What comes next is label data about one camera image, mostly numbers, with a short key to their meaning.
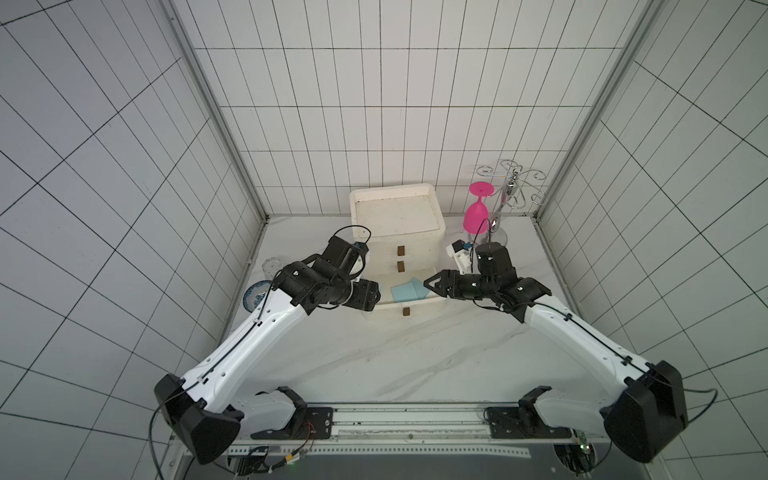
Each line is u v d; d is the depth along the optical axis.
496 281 0.60
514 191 0.92
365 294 0.62
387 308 0.88
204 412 0.37
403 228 0.84
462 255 0.71
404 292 0.95
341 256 0.53
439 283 0.71
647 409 0.39
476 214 0.96
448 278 0.68
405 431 0.73
